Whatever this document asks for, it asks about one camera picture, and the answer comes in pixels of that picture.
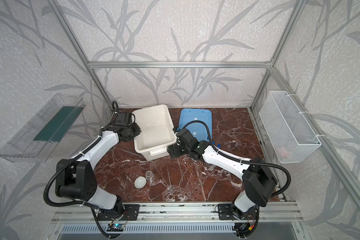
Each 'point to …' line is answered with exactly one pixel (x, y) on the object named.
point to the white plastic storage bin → (158, 131)
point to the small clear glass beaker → (150, 176)
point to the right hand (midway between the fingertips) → (173, 142)
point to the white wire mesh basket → (293, 139)
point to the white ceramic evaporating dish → (140, 182)
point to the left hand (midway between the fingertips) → (140, 125)
